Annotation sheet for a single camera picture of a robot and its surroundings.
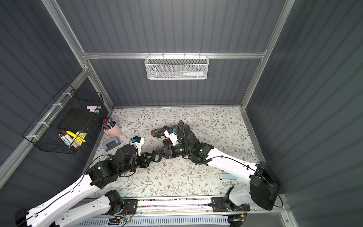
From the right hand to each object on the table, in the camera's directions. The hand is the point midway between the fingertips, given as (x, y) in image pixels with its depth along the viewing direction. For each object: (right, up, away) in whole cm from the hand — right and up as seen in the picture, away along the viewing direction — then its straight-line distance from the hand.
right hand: (159, 156), depth 68 cm
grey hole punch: (-38, +2, +28) cm, 47 cm away
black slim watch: (-4, +10, +18) cm, 21 cm away
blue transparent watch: (+8, +13, 0) cm, 15 cm away
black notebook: (-45, +18, +6) cm, 48 cm away
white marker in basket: (-45, +8, -2) cm, 45 cm away
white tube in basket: (+19, +49, +25) cm, 58 cm away
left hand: (-2, -2, +1) cm, 3 cm away
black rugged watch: (0, +12, +18) cm, 22 cm away
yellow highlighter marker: (-44, +10, +2) cm, 45 cm away
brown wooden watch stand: (+5, +8, -2) cm, 9 cm away
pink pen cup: (-37, +13, +25) cm, 46 cm away
